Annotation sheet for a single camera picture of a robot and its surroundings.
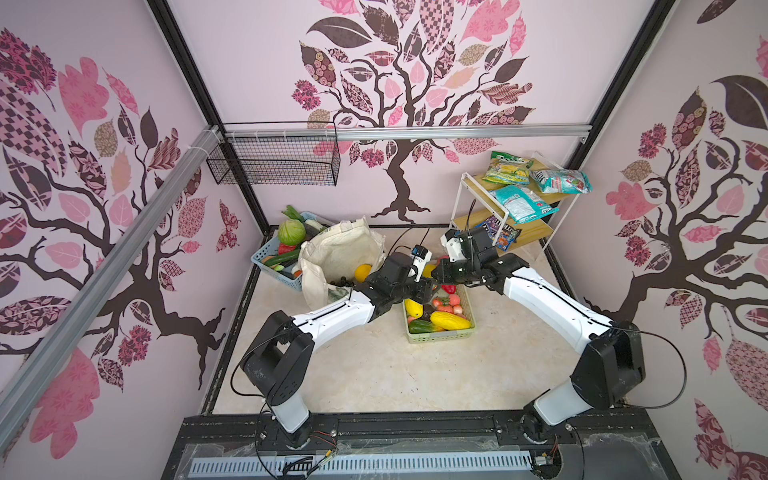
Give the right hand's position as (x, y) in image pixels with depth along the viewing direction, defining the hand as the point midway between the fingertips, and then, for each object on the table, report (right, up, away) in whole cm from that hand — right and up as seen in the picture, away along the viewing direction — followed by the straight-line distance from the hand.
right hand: (432, 269), depth 83 cm
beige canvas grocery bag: (-28, +4, +15) cm, 32 cm away
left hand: (+1, -5, +1) cm, 5 cm away
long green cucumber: (-49, +3, +18) cm, 52 cm away
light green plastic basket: (+4, -20, +4) cm, 21 cm away
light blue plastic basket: (-48, -2, +20) cm, 52 cm away
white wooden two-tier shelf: (+41, +13, +15) cm, 45 cm away
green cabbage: (-47, +13, +21) cm, 53 cm away
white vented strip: (-19, -46, -13) cm, 52 cm away
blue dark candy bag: (+26, +10, +12) cm, 30 cm away
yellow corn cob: (+5, -16, +3) cm, 17 cm away
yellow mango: (-5, -12, +4) cm, 14 cm away
